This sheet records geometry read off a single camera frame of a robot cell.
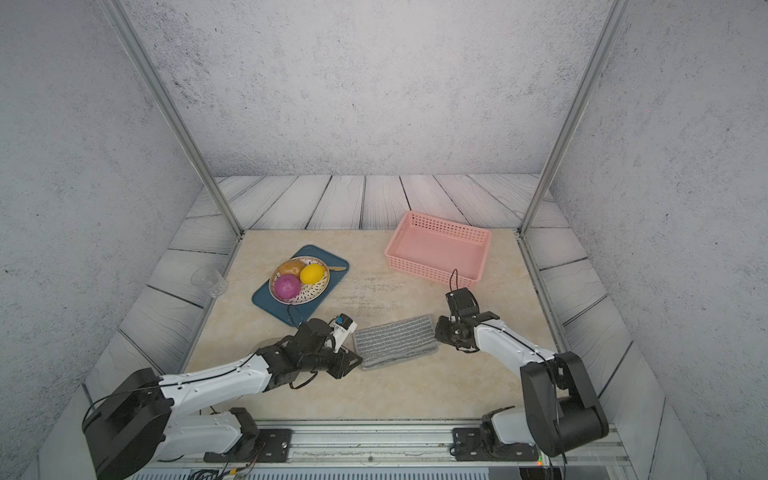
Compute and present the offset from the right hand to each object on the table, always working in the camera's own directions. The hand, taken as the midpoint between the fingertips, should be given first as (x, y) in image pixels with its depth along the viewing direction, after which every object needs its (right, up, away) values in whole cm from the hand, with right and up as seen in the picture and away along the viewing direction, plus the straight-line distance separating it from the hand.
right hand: (443, 332), depth 89 cm
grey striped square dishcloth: (-14, -3, +1) cm, 15 cm away
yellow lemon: (-42, +17, +12) cm, 47 cm away
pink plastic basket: (+1, +25, +26) cm, 36 cm away
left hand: (-23, -6, -9) cm, 25 cm away
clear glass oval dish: (-53, -4, +2) cm, 53 cm away
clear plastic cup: (-77, +14, +14) cm, 80 cm away
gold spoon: (-35, +18, +19) cm, 44 cm away
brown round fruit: (-49, +19, +13) cm, 54 cm away
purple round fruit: (-49, +13, +7) cm, 51 cm away
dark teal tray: (-47, +3, +9) cm, 48 cm away
